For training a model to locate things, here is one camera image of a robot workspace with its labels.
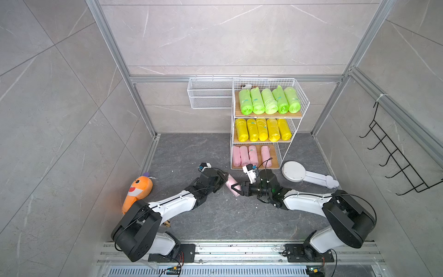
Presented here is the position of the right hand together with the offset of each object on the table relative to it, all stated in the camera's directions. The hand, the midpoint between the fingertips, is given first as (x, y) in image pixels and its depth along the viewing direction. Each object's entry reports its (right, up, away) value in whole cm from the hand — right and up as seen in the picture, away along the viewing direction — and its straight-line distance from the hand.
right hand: (234, 187), depth 82 cm
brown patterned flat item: (-32, -17, -1) cm, 37 cm away
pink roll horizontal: (-2, +3, 0) cm, 4 cm away
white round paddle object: (+35, +6, +14) cm, 39 cm away
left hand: (-2, +7, +3) cm, 8 cm away
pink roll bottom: (+20, +14, +20) cm, 31 cm away
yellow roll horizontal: (+19, +25, -2) cm, 32 cm away
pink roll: (+7, +14, +21) cm, 26 cm away
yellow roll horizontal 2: (+25, +27, 0) cm, 37 cm away
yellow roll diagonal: (+14, +31, +2) cm, 34 cm away
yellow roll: (+4, +28, +1) cm, 28 cm away
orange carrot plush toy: (-46, -1, +2) cm, 47 cm away
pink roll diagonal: (+2, +14, +21) cm, 25 cm away
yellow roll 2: (+9, +29, +2) cm, 30 cm away
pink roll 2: (+12, +15, +21) cm, 29 cm away
